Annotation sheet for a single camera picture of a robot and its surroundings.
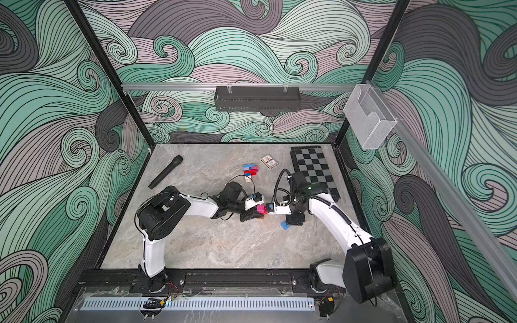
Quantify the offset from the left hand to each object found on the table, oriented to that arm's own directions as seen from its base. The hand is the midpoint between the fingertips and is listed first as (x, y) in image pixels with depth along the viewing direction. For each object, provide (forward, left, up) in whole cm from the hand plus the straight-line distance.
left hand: (261, 209), depth 90 cm
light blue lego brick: (+25, +8, 0) cm, 26 cm away
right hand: (-4, -13, +7) cm, 15 cm away
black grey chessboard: (+28, -28, +2) cm, 39 cm away
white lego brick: (+17, +7, -1) cm, 18 cm away
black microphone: (+21, +50, 0) cm, 55 cm away
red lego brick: (+21, +4, 0) cm, 21 cm away
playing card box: (+30, -5, -1) cm, 30 cm away
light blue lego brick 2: (-7, -10, -1) cm, 12 cm away
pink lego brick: (-2, 0, +5) cm, 5 cm away
